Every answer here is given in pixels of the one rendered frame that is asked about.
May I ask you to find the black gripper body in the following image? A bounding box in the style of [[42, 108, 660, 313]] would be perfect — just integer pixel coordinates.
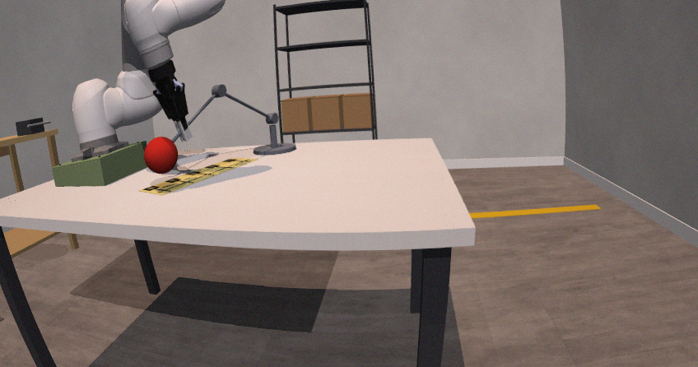
[[148, 60, 177, 95]]

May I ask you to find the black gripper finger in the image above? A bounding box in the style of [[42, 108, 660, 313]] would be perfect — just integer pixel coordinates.
[[163, 79, 193, 142], [153, 86, 184, 142]]

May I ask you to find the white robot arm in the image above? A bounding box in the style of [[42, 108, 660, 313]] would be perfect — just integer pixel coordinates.
[[72, 0, 226, 162]]

